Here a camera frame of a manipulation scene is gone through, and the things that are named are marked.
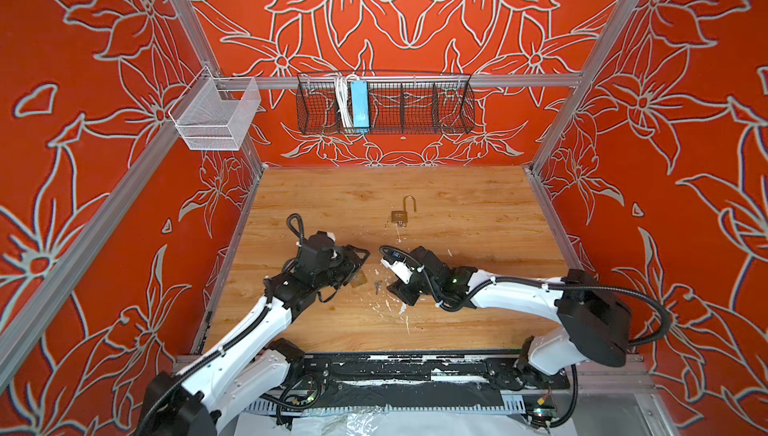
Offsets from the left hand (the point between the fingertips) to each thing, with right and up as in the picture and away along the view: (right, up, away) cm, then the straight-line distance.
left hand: (368, 256), depth 77 cm
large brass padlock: (+11, +8, +28) cm, 31 cm away
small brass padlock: (-3, -10, +13) cm, 16 cm away
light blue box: (-3, +44, +13) cm, 46 cm away
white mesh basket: (-51, +43, +17) cm, 68 cm away
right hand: (+5, -9, +5) cm, 11 cm away
